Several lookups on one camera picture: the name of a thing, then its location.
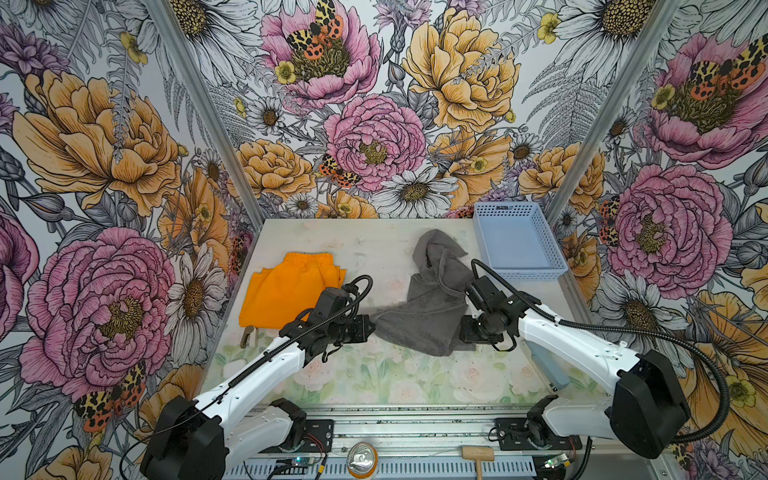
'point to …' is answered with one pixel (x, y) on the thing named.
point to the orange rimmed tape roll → (362, 460)
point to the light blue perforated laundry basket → (516, 242)
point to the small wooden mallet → (478, 454)
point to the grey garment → (430, 319)
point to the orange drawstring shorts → (273, 298)
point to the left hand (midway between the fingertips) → (371, 336)
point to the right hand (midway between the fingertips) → (470, 345)
